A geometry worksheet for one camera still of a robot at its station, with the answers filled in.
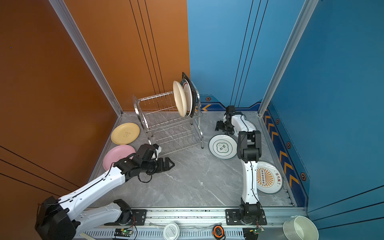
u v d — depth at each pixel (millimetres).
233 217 725
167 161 722
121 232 710
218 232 669
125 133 1060
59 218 383
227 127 922
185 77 739
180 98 682
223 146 994
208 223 724
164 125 714
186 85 724
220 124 977
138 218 741
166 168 698
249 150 621
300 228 698
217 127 989
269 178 851
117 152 965
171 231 647
